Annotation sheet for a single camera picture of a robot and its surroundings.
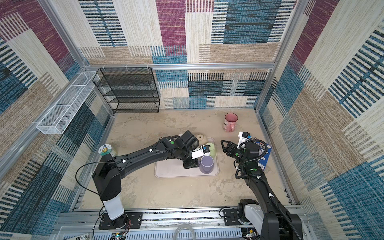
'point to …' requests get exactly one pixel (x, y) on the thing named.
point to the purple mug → (206, 165)
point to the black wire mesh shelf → (128, 90)
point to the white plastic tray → (175, 168)
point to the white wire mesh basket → (62, 114)
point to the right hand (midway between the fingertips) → (225, 144)
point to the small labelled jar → (105, 149)
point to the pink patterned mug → (230, 122)
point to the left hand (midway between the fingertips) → (197, 161)
